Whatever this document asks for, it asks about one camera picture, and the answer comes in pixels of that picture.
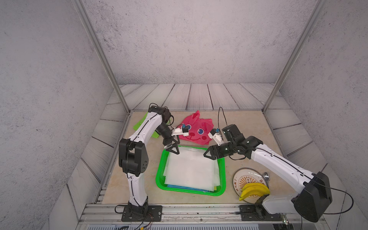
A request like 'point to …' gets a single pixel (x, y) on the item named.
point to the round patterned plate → (247, 175)
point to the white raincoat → (191, 168)
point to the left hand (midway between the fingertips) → (178, 146)
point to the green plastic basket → (160, 181)
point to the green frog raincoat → (155, 133)
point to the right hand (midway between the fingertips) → (208, 154)
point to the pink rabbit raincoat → (199, 129)
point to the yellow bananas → (256, 188)
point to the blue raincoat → (172, 186)
